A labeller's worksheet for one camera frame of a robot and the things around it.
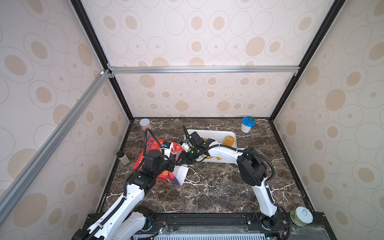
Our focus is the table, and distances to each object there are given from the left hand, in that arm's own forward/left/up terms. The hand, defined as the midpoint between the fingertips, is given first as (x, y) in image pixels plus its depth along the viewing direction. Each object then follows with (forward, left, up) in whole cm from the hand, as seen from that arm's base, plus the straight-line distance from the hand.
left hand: (179, 154), depth 78 cm
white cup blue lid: (+31, -45, -10) cm, 56 cm away
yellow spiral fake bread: (+20, -32, -16) cm, 41 cm away
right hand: (-1, +2, -11) cm, 11 cm away
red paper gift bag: (-4, +2, -18) cm, 19 cm away
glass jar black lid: (+5, +36, -8) cm, 37 cm away
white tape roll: (-27, -60, -13) cm, 67 cm away
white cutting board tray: (+24, -28, -19) cm, 41 cm away
